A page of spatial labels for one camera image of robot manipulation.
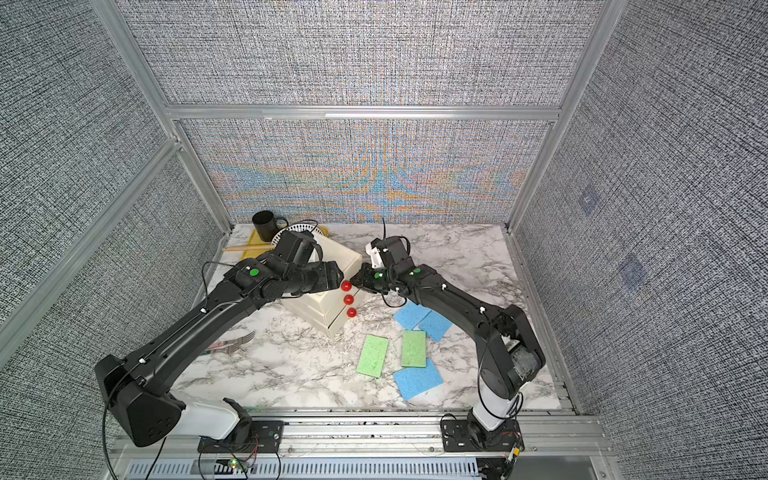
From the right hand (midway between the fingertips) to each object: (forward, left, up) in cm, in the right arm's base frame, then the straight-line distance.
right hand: (349, 273), depth 82 cm
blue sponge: (-3, -18, -19) cm, 26 cm away
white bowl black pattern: (+34, +24, -18) cm, 45 cm away
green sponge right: (-15, -18, -17) cm, 29 cm away
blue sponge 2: (-7, -25, -19) cm, 32 cm away
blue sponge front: (-24, -17, -18) cm, 35 cm away
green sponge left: (-18, -6, -18) cm, 26 cm away
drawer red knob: (-4, +1, -15) cm, 16 cm away
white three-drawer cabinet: (-8, +6, -4) cm, 11 cm away
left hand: (-4, +2, +5) cm, 7 cm away
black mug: (+31, +34, -13) cm, 48 cm away
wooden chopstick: (+23, +41, -18) cm, 50 cm away
